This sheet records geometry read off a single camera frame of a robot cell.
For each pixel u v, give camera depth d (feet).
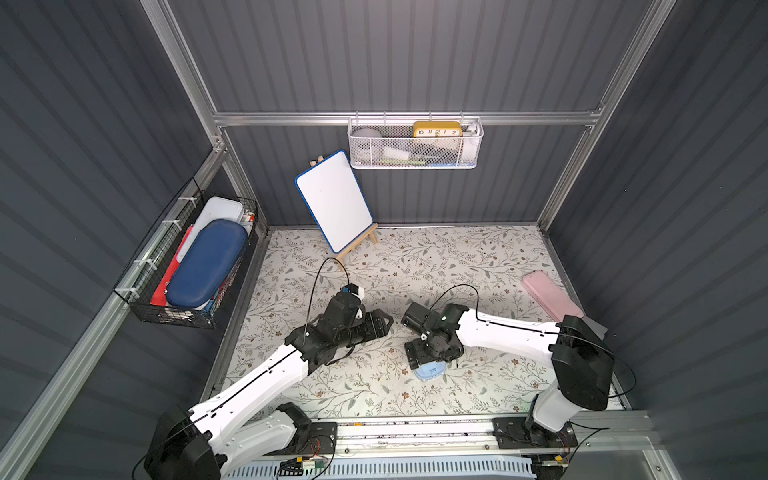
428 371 2.65
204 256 2.24
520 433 2.42
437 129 2.86
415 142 2.96
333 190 3.06
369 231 3.56
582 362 1.45
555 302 3.17
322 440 2.41
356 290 2.41
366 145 3.01
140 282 2.00
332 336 1.93
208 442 1.31
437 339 1.97
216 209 2.54
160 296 2.10
